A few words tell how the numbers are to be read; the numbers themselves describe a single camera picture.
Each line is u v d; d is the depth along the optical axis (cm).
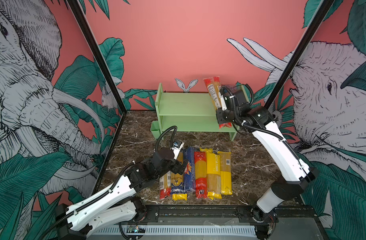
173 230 70
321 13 71
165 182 81
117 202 46
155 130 99
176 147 60
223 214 75
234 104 48
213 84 72
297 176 41
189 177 79
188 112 83
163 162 50
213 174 84
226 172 87
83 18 73
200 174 84
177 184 78
